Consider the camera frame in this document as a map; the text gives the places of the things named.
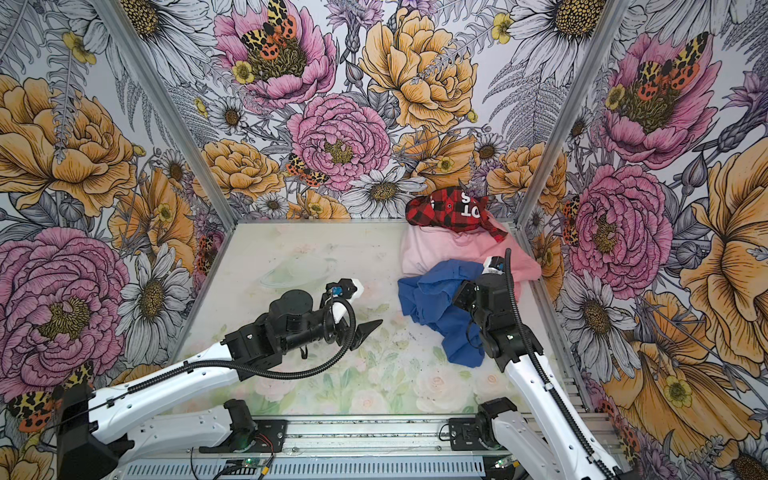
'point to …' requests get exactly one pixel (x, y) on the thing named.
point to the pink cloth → (421, 245)
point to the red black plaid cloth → (454, 209)
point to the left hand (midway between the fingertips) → (366, 311)
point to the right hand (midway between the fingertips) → (461, 290)
